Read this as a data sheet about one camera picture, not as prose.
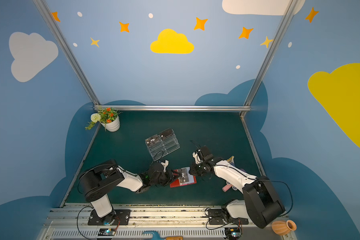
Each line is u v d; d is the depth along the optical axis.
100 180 0.49
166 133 0.98
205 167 0.64
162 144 0.97
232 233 0.71
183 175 0.88
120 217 0.75
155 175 0.72
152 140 0.94
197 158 0.78
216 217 0.73
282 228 0.63
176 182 0.84
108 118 1.01
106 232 0.71
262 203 0.42
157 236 0.69
